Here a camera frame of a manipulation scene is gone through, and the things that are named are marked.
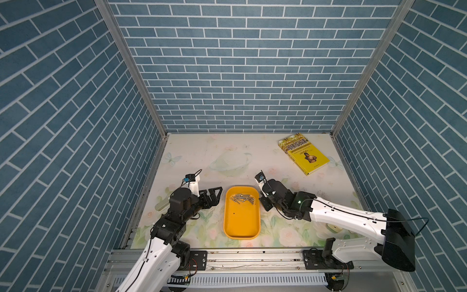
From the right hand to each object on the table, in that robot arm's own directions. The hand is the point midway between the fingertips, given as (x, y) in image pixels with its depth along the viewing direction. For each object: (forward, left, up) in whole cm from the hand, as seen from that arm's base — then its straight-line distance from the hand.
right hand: (262, 192), depth 80 cm
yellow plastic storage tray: (-6, +9, -15) cm, 19 cm away
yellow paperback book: (+29, -28, -10) cm, 41 cm away
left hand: (-3, +18, +4) cm, 19 cm away
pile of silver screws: (+2, +10, -12) cm, 16 cm away
